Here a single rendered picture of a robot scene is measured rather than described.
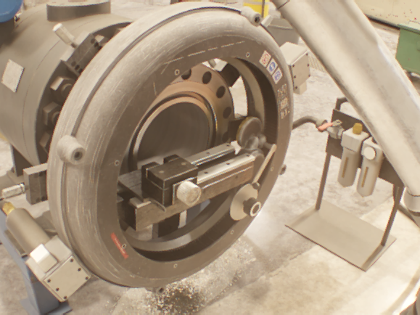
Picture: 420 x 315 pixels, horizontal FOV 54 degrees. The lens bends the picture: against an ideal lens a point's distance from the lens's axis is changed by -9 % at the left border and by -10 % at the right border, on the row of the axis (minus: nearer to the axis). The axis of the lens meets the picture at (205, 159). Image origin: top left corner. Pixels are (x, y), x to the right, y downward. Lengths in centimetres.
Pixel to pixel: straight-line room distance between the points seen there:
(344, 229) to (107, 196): 128
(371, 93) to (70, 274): 72
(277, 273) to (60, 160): 104
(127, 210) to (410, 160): 59
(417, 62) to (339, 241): 264
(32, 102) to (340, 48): 82
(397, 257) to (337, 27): 137
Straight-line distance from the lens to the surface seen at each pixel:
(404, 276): 184
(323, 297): 164
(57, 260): 99
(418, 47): 421
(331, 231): 194
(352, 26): 70
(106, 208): 92
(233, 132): 130
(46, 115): 117
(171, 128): 135
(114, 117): 84
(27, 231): 112
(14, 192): 96
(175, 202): 93
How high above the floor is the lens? 114
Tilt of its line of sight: 29 degrees down
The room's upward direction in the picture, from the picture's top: 4 degrees clockwise
